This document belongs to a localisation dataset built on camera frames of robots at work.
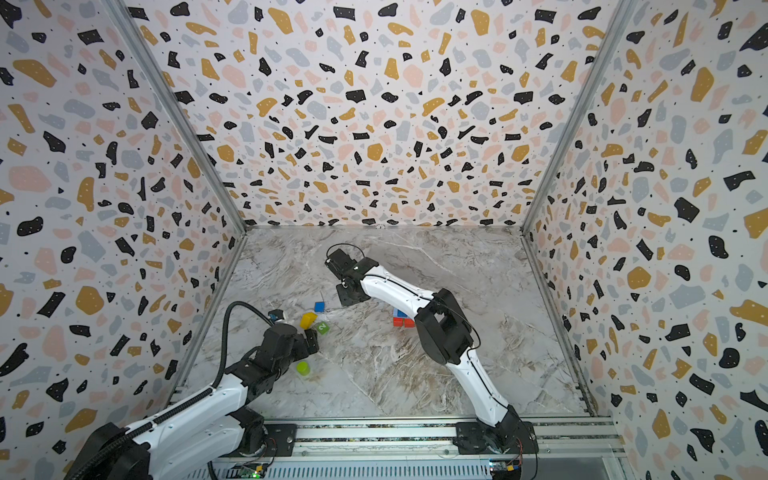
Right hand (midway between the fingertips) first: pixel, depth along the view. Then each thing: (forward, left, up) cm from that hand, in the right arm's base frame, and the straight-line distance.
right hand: (346, 290), depth 93 cm
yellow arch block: (-6, +13, -7) cm, 16 cm away
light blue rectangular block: (-7, -17, -2) cm, 18 cm away
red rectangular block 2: (-7, -20, -8) cm, 22 cm away
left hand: (-13, +11, -2) cm, 17 cm away
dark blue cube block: (-1, +10, -8) cm, 13 cm away
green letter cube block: (-9, +7, -7) cm, 14 cm away
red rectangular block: (-7, -16, -7) cm, 19 cm away
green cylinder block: (-23, +9, -4) cm, 25 cm away
